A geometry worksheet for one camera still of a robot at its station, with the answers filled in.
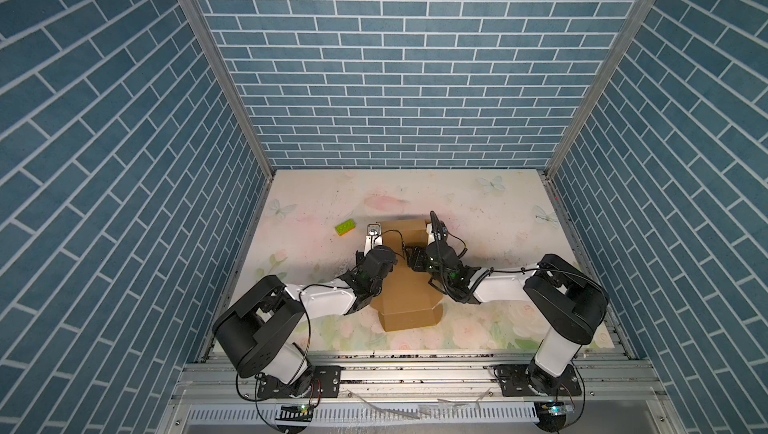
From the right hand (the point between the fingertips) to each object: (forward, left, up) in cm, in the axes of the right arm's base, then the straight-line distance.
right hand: (407, 247), depth 91 cm
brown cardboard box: (-14, -1, -7) cm, 15 cm away
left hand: (-1, +8, +2) cm, 8 cm away
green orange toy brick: (+9, +22, -5) cm, 25 cm away
